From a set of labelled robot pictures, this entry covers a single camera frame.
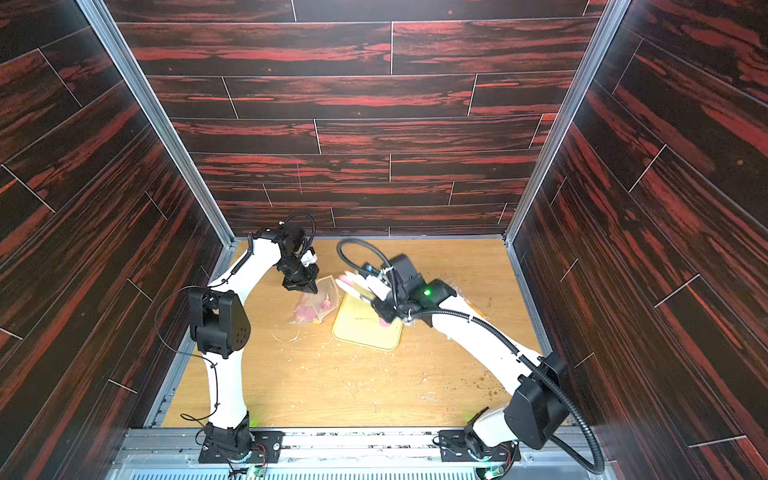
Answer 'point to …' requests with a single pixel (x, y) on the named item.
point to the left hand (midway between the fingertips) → (319, 289)
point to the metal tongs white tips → (365, 285)
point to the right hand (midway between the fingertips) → (385, 293)
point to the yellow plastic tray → (357, 321)
